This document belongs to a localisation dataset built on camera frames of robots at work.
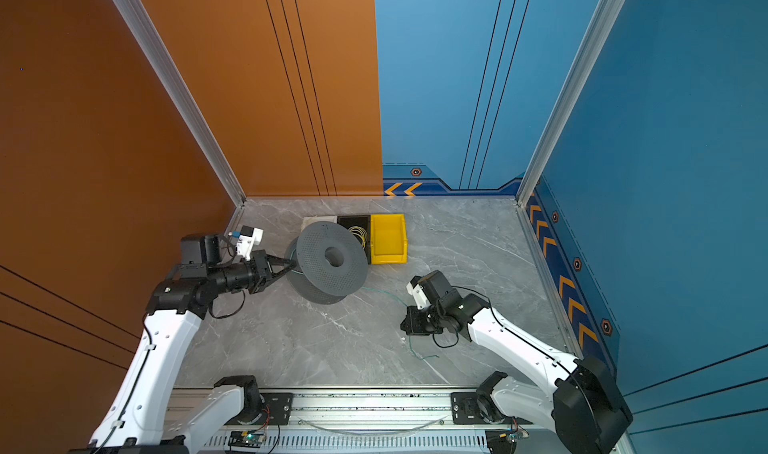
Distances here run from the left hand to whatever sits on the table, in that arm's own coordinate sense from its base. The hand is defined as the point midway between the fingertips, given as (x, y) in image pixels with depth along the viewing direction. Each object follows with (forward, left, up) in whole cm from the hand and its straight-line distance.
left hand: (294, 262), depth 70 cm
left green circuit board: (-32, +12, -28) cm, 44 cm away
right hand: (-8, -25, -18) cm, 32 cm away
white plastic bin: (+30, +7, -19) cm, 36 cm away
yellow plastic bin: (+26, -22, -25) cm, 42 cm away
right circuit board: (-31, -52, -26) cm, 66 cm away
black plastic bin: (+31, -13, -21) cm, 40 cm away
